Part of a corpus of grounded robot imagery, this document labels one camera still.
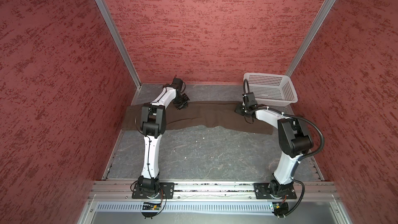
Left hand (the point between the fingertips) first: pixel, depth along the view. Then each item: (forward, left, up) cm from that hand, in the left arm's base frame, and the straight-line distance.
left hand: (188, 107), depth 103 cm
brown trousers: (-3, -21, -3) cm, 22 cm away
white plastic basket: (+20, -64, -3) cm, 67 cm away
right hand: (-3, -32, +1) cm, 32 cm away
